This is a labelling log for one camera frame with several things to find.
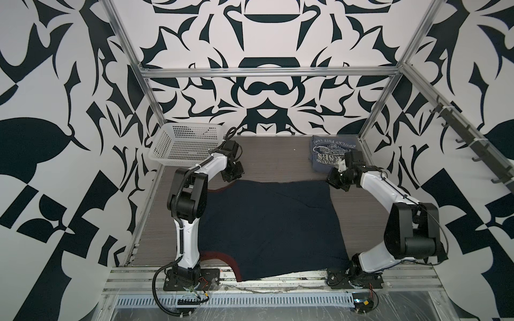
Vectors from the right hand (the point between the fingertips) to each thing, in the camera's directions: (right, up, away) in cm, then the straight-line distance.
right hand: (328, 177), depth 91 cm
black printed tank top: (-27, -20, -7) cm, 34 cm away
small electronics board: (+5, -42, -19) cm, 46 cm away
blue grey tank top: (+5, +12, +19) cm, 23 cm away
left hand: (-40, +2, +8) cm, 41 cm away
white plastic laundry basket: (-73, +17, +24) cm, 79 cm away
